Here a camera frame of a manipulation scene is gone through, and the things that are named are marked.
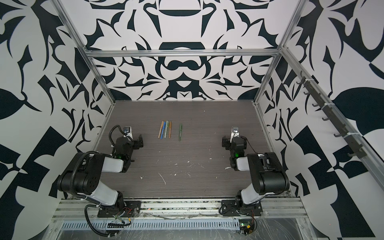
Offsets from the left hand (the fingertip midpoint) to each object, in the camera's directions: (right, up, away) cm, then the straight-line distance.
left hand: (131, 133), depth 93 cm
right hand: (+63, -1, +1) cm, 63 cm away
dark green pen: (+29, -3, +9) cm, 30 cm away
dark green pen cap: (+29, +3, +12) cm, 32 cm away
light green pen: (+20, +4, +12) cm, 24 cm away
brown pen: (+22, +2, +11) cm, 25 cm away
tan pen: (+16, +5, +12) cm, 21 cm away
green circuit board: (+62, -41, -21) cm, 78 cm away
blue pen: (+18, +2, +10) cm, 20 cm away
